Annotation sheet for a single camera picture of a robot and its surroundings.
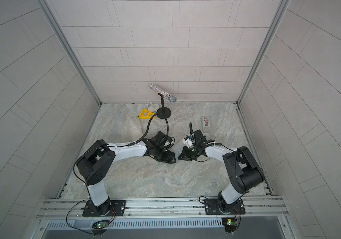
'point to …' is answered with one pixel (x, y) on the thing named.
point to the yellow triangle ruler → (149, 114)
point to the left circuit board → (100, 224)
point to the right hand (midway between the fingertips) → (179, 157)
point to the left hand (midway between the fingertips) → (174, 159)
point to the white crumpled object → (153, 107)
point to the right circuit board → (230, 224)
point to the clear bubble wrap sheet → (134, 128)
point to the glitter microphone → (171, 98)
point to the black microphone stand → (163, 113)
